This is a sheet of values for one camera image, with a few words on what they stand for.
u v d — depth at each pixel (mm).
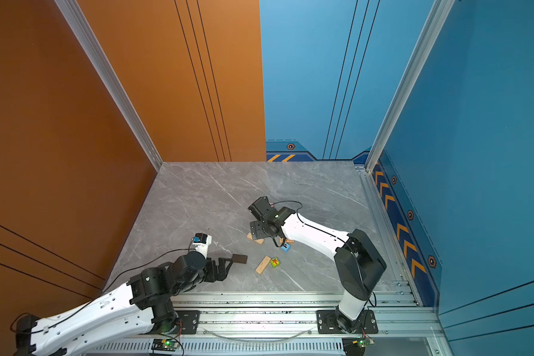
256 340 710
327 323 725
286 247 892
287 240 590
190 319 743
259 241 911
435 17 712
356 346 700
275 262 849
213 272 656
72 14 697
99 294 832
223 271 674
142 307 517
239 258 870
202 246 677
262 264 849
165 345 709
